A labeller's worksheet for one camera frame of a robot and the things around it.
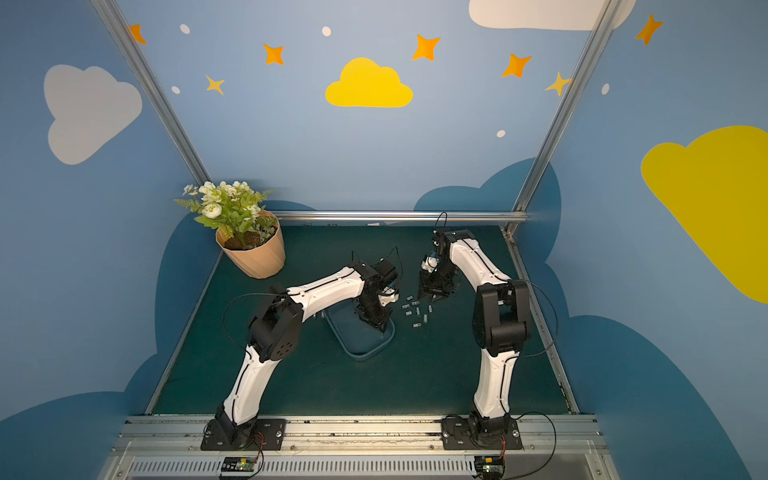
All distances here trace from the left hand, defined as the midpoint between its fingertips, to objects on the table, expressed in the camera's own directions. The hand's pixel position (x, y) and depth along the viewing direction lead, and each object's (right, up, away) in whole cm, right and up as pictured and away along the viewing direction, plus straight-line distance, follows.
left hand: (382, 323), depth 91 cm
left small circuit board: (-35, -30, -20) cm, 50 cm away
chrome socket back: (+9, +6, +9) cm, 15 cm away
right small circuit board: (+27, -32, -18) cm, 46 cm away
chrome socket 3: (+12, +3, +6) cm, 14 cm away
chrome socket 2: (+11, +5, +7) cm, 14 cm away
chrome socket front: (+11, -1, +3) cm, 12 cm away
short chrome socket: (+9, +2, +5) cm, 10 cm away
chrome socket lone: (+16, +3, +7) cm, 18 cm away
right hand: (+15, +9, 0) cm, 17 cm away
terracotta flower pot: (-40, +19, +5) cm, 45 cm away
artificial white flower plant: (-43, +36, -6) cm, 56 cm away
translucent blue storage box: (-8, -5, +2) cm, 9 cm away
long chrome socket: (+14, +1, +4) cm, 15 cm away
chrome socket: (+8, +4, +7) cm, 11 cm away
